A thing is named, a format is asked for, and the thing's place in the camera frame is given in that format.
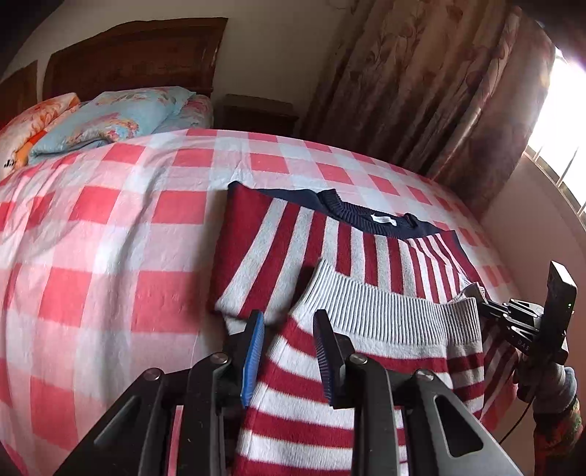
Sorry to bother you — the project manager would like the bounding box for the window with metal bars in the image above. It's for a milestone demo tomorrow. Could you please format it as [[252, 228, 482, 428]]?
[[526, 49, 586, 219]]

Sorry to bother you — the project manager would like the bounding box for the grey gloved right hand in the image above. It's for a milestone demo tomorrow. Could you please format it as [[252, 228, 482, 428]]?
[[513, 361, 577, 416]]

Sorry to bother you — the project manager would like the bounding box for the pink floral curtain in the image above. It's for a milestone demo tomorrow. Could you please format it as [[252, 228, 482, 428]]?
[[301, 0, 555, 216]]

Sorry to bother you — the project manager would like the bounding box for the pink checkered bed sheet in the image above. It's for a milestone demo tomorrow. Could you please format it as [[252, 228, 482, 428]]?
[[1, 129, 516, 475]]

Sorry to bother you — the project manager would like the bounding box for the dark wooden nightstand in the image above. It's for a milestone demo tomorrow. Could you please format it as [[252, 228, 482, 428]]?
[[215, 94, 299, 137]]

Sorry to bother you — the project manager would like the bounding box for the orange floral pillow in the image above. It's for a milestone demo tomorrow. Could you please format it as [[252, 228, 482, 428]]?
[[1, 92, 81, 179]]

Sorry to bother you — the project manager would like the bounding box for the small wooden headboard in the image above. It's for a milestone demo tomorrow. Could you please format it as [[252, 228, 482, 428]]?
[[0, 60, 38, 128]]

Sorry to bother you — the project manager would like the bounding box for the light blue floral pillow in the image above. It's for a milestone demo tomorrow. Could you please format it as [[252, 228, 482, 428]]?
[[28, 86, 195, 165]]

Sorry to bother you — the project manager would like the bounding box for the red grey striped navy sweater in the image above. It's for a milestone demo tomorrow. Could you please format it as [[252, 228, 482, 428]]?
[[209, 182, 518, 475]]

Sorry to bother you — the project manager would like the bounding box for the large carved wooden headboard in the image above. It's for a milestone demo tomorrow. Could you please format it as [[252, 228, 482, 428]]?
[[42, 17, 227, 101]]

